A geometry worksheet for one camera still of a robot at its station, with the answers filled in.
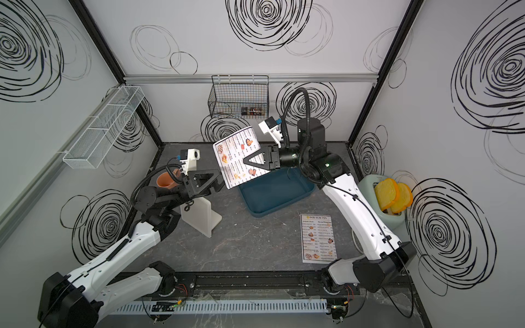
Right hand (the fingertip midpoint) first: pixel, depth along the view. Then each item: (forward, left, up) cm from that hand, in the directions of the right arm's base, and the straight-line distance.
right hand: (246, 165), depth 54 cm
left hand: (-3, +6, -2) cm, 7 cm away
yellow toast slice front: (+7, -50, -24) cm, 56 cm away
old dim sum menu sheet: (-4, -27, -44) cm, 52 cm away
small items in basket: (+40, +3, -12) cm, 41 cm away
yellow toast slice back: (+5, -56, -24) cm, 61 cm away
